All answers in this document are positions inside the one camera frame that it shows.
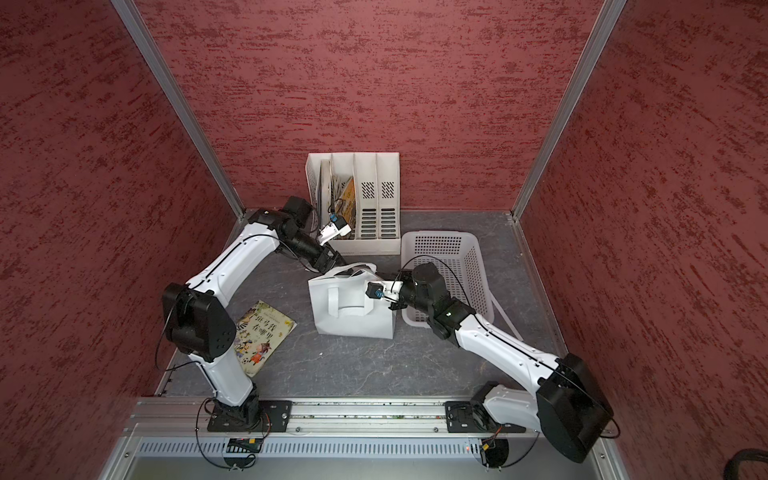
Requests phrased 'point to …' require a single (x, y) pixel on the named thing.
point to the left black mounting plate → (252, 416)
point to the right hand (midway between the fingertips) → (380, 277)
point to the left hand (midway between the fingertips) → (340, 270)
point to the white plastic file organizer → (364, 189)
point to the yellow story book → (346, 205)
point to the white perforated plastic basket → (458, 254)
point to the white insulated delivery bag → (342, 308)
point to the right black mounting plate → (474, 417)
